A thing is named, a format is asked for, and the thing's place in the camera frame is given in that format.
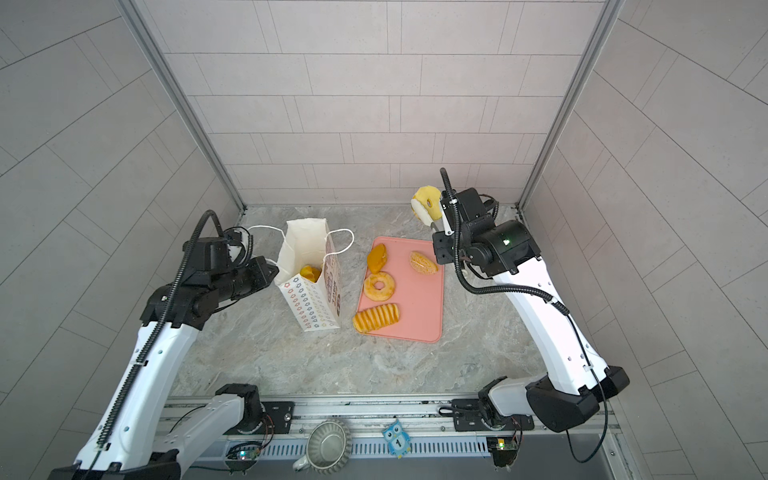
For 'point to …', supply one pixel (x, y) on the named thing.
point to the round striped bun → (310, 273)
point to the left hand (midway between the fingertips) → (286, 264)
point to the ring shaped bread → (379, 295)
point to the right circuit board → (503, 450)
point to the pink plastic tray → (420, 298)
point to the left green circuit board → (242, 457)
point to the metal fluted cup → (328, 446)
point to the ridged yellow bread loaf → (375, 317)
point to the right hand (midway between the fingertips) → (440, 243)
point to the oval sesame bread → (423, 263)
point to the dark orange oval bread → (377, 257)
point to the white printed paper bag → (317, 306)
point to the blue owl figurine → (397, 439)
